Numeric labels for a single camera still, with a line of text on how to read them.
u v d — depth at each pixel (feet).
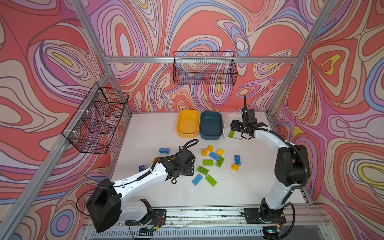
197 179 2.82
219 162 2.98
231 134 3.42
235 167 2.90
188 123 3.65
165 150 3.15
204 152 3.07
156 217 2.37
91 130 2.43
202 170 2.90
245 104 2.42
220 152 3.12
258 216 2.41
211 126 3.52
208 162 2.98
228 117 3.60
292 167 1.60
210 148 3.21
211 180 2.80
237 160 3.04
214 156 3.09
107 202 1.31
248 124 2.39
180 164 2.02
